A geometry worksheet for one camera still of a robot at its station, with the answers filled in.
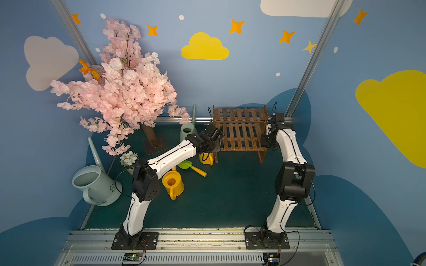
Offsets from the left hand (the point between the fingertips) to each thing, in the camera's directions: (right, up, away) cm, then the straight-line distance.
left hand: (218, 144), depth 90 cm
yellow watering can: (-23, -20, -6) cm, 31 cm away
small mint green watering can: (-19, +9, +7) cm, 22 cm away
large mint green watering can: (-55, -20, -16) cm, 61 cm away
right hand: (+29, +1, +2) cm, 29 cm away
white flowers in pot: (-48, -8, -3) cm, 49 cm away
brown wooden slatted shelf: (+16, +10, +11) cm, 22 cm away
